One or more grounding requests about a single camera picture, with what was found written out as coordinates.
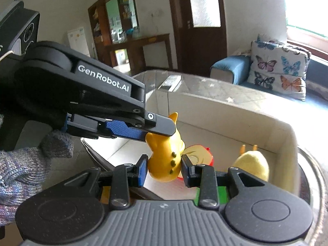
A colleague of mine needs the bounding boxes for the dark wooden door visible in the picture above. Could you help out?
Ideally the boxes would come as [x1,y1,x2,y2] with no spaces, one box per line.
[166,0,228,76]

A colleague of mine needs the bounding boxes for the blue sofa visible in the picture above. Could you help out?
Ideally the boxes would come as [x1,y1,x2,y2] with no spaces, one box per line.
[210,55,328,114]

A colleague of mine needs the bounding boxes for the butterfly print cushion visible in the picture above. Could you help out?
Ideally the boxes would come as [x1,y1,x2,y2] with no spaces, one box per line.
[247,33,312,102]

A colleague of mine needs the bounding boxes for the dark wooden console table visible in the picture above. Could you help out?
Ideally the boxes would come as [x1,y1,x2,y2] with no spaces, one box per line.
[104,33,171,73]

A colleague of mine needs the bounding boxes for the grey cardboard box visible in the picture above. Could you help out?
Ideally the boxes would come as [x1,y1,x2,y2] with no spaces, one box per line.
[80,88,301,201]

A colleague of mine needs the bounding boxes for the small white striped box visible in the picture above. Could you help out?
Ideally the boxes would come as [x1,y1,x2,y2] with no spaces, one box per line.
[158,74,181,92]

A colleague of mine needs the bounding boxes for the dark wooden cabinet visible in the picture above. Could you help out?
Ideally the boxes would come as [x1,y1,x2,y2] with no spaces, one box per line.
[88,0,140,67]

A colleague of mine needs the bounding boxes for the window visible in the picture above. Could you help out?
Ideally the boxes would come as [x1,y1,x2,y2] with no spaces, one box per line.
[281,0,328,39]

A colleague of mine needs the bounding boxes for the yellow plush chick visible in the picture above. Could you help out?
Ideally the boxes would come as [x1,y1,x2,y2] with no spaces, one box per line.
[231,145,270,183]

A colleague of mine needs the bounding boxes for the white refrigerator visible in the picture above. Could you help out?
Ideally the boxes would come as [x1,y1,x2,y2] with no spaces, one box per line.
[67,26,91,57]

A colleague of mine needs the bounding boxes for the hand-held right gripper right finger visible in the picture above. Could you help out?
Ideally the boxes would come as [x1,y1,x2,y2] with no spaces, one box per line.
[181,155,275,210]

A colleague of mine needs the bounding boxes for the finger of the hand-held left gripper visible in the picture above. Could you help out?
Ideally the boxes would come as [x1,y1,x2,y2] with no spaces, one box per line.
[128,108,178,137]
[67,113,147,141]

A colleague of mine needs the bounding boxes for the yellow rubber toy animal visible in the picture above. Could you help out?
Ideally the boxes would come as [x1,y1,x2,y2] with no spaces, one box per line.
[145,112,185,183]

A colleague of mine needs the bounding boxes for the green toy packet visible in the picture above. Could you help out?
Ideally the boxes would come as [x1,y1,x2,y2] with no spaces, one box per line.
[194,184,229,207]

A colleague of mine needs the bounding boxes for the round black table hob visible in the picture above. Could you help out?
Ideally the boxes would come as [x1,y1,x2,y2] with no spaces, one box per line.
[297,146,321,212]

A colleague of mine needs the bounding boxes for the red toy apple half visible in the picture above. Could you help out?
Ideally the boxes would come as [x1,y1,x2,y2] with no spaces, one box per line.
[179,145,214,179]

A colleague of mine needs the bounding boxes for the yellow cardboard box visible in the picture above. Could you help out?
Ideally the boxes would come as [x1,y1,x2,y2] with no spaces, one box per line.
[114,49,129,66]

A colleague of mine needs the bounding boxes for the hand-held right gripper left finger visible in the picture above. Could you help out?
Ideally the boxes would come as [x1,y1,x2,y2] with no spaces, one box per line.
[55,154,149,210]

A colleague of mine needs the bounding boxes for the person's left hand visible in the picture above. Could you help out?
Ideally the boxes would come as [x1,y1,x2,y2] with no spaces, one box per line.
[0,130,75,227]

